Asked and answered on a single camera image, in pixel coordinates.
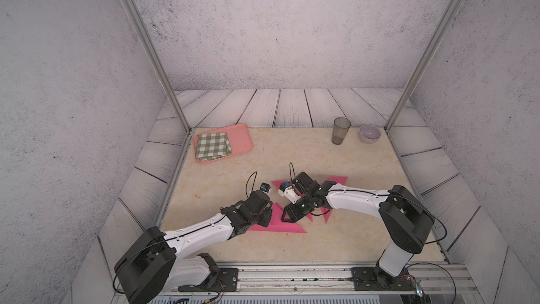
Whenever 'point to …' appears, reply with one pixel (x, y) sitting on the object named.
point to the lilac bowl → (369, 134)
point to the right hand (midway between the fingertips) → (287, 217)
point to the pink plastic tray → (240, 138)
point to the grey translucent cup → (341, 127)
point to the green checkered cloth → (212, 146)
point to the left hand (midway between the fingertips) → (271, 211)
